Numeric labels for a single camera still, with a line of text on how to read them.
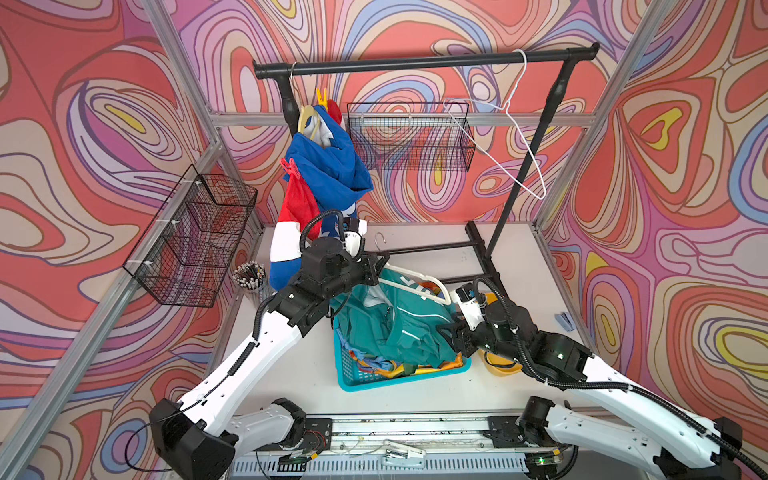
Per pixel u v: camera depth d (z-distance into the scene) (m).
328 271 0.50
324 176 0.58
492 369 0.63
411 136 0.97
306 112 0.57
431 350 0.73
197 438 0.36
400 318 0.72
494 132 0.95
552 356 0.49
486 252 1.04
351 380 0.81
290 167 0.54
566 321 0.91
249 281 0.82
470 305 0.59
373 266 0.60
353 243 0.60
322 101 0.66
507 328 0.49
